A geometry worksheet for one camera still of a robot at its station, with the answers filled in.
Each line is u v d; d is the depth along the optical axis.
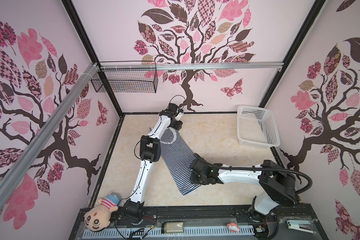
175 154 0.97
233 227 0.67
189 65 0.93
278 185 0.44
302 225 0.71
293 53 0.85
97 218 0.66
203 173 0.66
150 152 0.69
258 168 0.49
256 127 1.12
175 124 0.98
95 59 0.86
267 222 0.72
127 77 0.95
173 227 0.68
